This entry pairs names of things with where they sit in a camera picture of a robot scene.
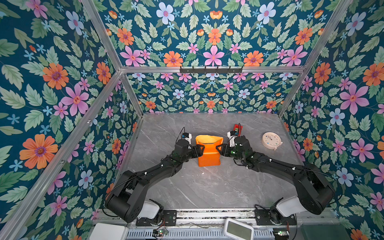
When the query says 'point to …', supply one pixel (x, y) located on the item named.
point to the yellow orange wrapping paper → (211, 156)
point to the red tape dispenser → (238, 128)
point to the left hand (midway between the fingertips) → (202, 144)
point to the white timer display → (234, 230)
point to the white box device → (109, 231)
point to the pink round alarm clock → (271, 140)
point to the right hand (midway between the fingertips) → (218, 146)
